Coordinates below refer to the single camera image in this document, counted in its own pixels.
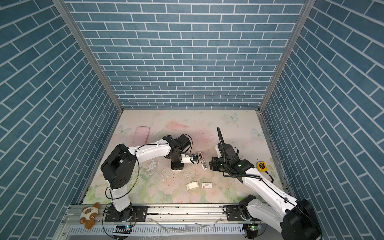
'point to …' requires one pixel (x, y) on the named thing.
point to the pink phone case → (141, 135)
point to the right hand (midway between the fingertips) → (207, 162)
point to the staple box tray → (192, 185)
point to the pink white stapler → (202, 161)
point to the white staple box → (206, 185)
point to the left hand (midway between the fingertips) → (181, 166)
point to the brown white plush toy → (88, 214)
